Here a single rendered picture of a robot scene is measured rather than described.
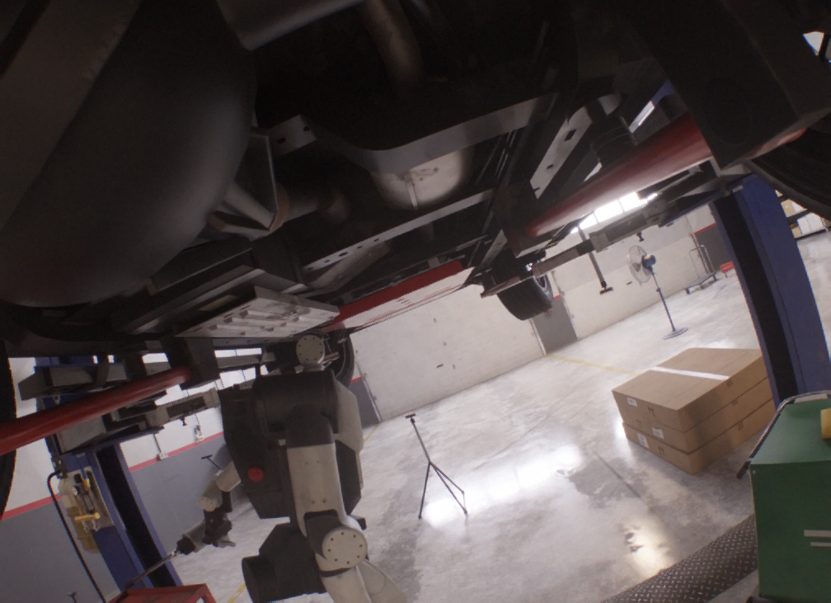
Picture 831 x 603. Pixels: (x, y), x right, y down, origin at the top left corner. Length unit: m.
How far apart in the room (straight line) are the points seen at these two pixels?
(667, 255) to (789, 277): 10.17
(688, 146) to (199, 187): 0.35
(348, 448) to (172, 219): 0.73
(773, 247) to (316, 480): 1.71
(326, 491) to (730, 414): 2.51
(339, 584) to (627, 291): 10.81
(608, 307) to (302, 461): 10.52
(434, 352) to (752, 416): 8.35
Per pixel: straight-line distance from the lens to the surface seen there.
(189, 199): 0.27
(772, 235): 1.86
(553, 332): 10.52
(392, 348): 10.38
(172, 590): 1.76
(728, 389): 2.85
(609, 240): 1.99
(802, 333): 1.93
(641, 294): 11.45
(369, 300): 1.74
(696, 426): 2.75
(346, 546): 0.77
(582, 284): 10.86
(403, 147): 0.67
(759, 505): 1.32
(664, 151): 0.40
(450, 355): 10.29
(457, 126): 0.68
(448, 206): 1.19
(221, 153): 0.28
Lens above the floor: 1.38
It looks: 7 degrees up
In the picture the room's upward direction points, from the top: 22 degrees counter-clockwise
